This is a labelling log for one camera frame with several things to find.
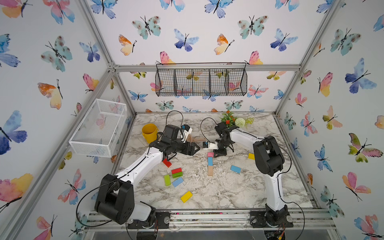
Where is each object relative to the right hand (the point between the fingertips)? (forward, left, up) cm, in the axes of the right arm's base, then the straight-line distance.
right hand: (217, 150), depth 98 cm
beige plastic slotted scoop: (+7, +18, 0) cm, 20 cm away
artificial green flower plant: (+14, -7, +14) cm, 21 cm away
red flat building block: (-15, +25, -2) cm, 29 cm away
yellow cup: (+5, +43, +10) cm, 45 cm away
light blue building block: (-8, +4, 0) cm, 9 cm away
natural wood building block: (-14, +4, -2) cm, 14 cm away
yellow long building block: (-30, +17, -1) cm, 34 cm away
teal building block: (-12, -11, -1) cm, 16 cm away
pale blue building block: (-22, +23, -1) cm, 31 cm away
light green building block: (-21, +29, 0) cm, 36 cm away
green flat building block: (-18, +24, 0) cm, 30 cm away
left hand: (-7, +13, +15) cm, 21 cm away
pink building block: (-4, +4, +1) cm, 6 cm away
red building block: (-11, +30, 0) cm, 32 cm away
